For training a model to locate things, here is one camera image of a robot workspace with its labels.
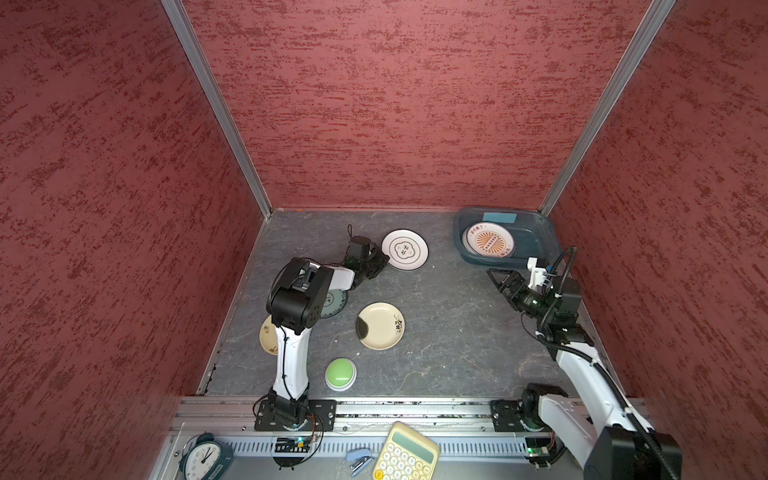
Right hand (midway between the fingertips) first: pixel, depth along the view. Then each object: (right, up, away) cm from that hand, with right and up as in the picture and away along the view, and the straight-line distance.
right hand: (487, 282), depth 80 cm
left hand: (-27, +5, +22) cm, 35 cm away
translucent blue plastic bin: (+30, +13, +34) cm, 47 cm away
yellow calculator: (-23, -38, -13) cm, 46 cm away
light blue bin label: (+17, +20, +33) cm, 43 cm away
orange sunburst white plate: (+10, +11, +27) cm, 31 cm away
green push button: (-41, -25, -1) cm, 48 cm away
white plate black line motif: (-21, +8, +26) cm, 34 cm away
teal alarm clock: (-69, -37, -15) cm, 80 cm away
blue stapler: (-34, -39, -14) cm, 53 cm away
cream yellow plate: (-30, -15, +9) cm, 35 cm away
